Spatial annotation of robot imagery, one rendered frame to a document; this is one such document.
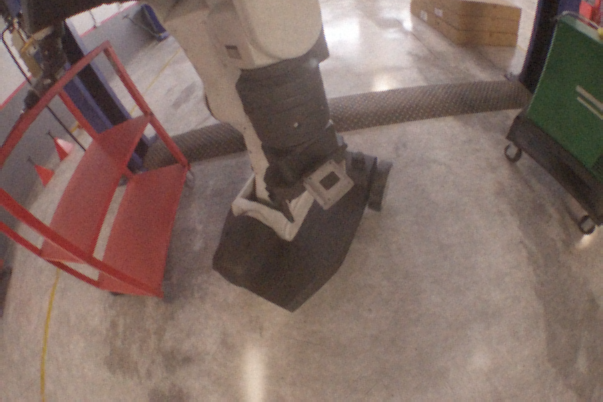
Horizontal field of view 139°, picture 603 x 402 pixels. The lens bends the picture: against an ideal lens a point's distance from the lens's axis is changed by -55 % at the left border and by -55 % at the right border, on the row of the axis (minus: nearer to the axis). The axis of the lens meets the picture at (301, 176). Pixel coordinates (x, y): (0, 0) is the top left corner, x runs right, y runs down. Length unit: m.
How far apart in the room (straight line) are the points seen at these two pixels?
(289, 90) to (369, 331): 0.81
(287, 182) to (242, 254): 0.38
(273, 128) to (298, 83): 0.05
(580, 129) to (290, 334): 1.37
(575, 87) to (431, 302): 0.99
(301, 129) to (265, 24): 0.11
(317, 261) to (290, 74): 0.63
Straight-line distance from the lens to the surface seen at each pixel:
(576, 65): 1.16
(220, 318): 1.03
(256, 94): 0.23
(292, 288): 0.77
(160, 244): 1.13
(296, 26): 0.20
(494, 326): 1.03
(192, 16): 0.45
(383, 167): 0.91
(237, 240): 0.66
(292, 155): 0.27
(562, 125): 1.23
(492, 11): 2.72
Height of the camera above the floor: 0.90
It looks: 50 degrees down
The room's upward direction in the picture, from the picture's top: 18 degrees counter-clockwise
